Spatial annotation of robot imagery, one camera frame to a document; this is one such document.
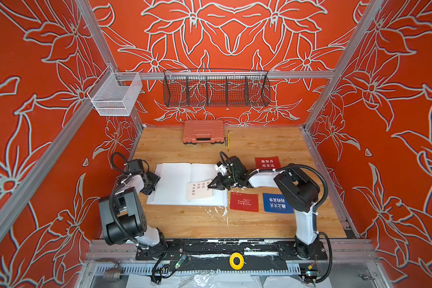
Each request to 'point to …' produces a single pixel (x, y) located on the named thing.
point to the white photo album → (171, 189)
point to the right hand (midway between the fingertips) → (207, 184)
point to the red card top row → (267, 162)
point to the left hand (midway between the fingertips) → (155, 179)
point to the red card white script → (244, 201)
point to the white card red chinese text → (198, 189)
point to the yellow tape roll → (234, 266)
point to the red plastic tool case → (203, 131)
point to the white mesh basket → (114, 93)
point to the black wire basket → (216, 87)
